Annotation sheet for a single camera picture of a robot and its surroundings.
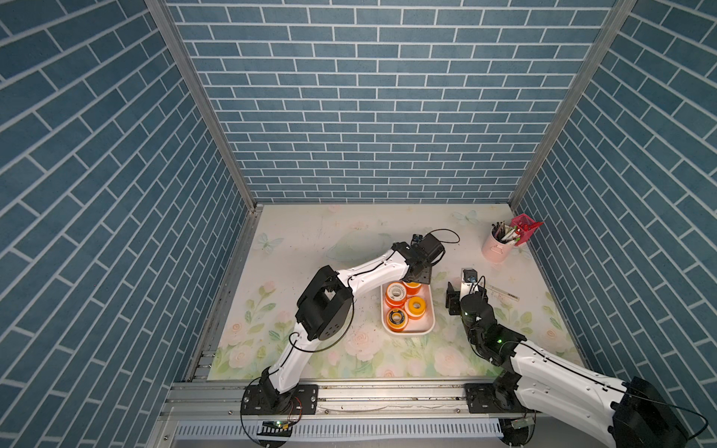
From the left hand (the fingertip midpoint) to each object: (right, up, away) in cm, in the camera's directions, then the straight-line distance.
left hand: (425, 277), depth 91 cm
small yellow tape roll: (-4, -9, -3) cm, 10 cm away
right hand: (+10, -1, -7) cm, 12 cm away
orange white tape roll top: (-4, -3, 0) cm, 6 cm away
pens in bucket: (+30, +14, +8) cm, 34 cm away
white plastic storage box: (-1, -14, -5) cm, 15 cm away
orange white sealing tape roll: (-10, -5, -2) cm, 11 cm away
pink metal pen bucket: (+26, +9, +6) cm, 28 cm away
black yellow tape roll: (-10, -12, -6) cm, 17 cm away
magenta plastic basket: (+38, +17, +8) cm, 43 cm away
